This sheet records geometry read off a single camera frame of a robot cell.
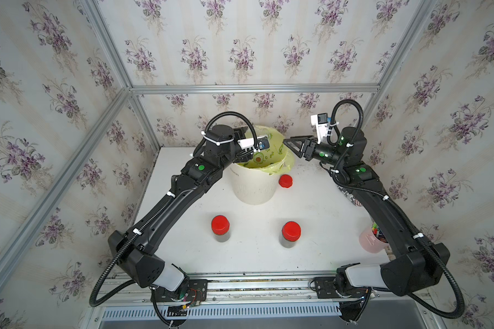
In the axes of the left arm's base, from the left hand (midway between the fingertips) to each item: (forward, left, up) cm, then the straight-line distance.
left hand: (245, 131), depth 69 cm
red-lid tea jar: (-22, +9, -28) cm, 37 cm away
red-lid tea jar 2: (-24, -18, -30) cm, 42 cm away
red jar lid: (+7, -21, -39) cm, 45 cm away
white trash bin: (-7, -4, -22) cm, 24 cm away
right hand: (-5, -16, 0) cm, 16 cm away
